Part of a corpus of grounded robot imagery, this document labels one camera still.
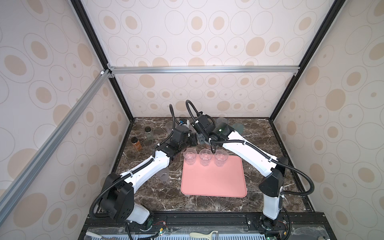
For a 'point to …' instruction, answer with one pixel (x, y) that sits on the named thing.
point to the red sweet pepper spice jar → (134, 140)
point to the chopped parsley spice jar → (149, 134)
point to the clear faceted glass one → (205, 155)
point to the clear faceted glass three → (220, 157)
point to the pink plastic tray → (228, 180)
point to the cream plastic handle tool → (209, 235)
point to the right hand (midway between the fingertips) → (205, 132)
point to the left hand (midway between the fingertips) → (202, 133)
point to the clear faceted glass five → (190, 154)
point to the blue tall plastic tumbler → (221, 119)
